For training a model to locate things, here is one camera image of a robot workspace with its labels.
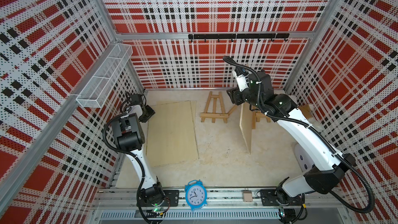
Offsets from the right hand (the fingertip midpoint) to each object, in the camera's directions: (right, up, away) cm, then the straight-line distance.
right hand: (236, 88), depth 70 cm
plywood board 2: (-24, -7, +42) cm, 49 cm away
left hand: (-50, -13, +34) cm, 62 cm away
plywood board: (-36, -26, +26) cm, 52 cm away
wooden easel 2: (+2, -12, +29) cm, 31 cm away
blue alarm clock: (-19, -51, +3) cm, 54 cm away
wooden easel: (-9, -15, +35) cm, 39 cm away
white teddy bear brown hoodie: (+50, -11, +26) cm, 57 cm away
